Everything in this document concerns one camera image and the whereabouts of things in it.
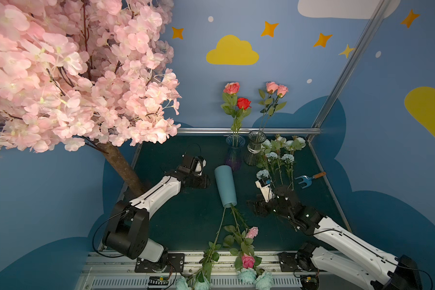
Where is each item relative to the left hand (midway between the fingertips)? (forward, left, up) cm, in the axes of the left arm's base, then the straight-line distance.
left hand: (209, 179), depth 88 cm
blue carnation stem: (+8, -29, -7) cm, 31 cm away
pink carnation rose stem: (-34, -15, -4) cm, 37 cm away
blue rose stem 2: (+14, -41, -10) cm, 44 cm away
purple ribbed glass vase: (+20, -13, +6) cm, 24 cm away
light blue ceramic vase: (+4, -8, -5) cm, 11 cm away
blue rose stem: (-40, -23, -5) cm, 46 cm away
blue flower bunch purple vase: (+31, -53, -6) cm, 62 cm away
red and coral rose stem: (+30, -13, +21) cm, 39 cm away
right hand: (-11, -21, +4) cm, 24 cm away
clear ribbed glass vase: (+18, -24, -3) cm, 31 cm away
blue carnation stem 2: (+23, -36, -7) cm, 43 cm away
